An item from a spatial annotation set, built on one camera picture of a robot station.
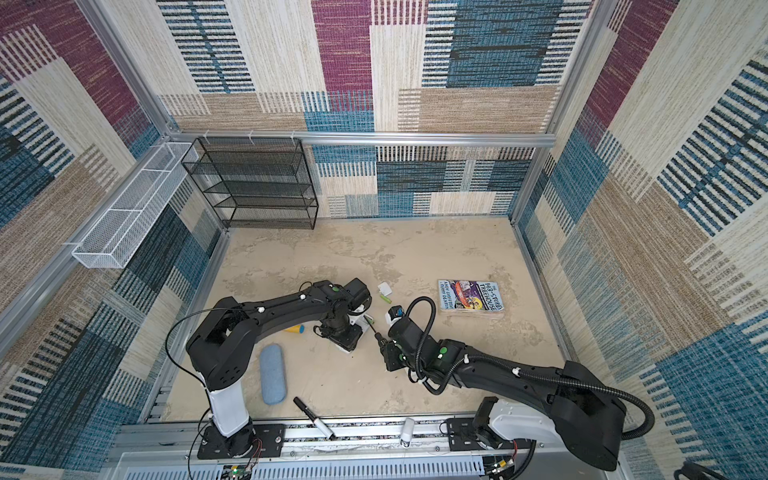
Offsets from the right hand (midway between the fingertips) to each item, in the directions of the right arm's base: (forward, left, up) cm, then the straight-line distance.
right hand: (387, 354), depth 81 cm
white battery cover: (+24, 0, -6) cm, 25 cm away
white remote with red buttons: (+11, +7, -3) cm, 14 cm away
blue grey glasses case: (-4, +30, -1) cm, 31 cm away
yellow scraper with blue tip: (-4, +18, +25) cm, 31 cm away
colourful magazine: (+19, -27, -4) cm, 33 cm away
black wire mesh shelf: (+61, +47, +11) cm, 77 cm away
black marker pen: (-15, +18, -5) cm, 24 cm away
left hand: (+6, +11, -4) cm, 13 cm away
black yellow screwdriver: (+6, +3, 0) cm, 6 cm away
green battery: (+20, 0, -5) cm, 20 cm away
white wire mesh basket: (+21, +63, +28) cm, 72 cm away
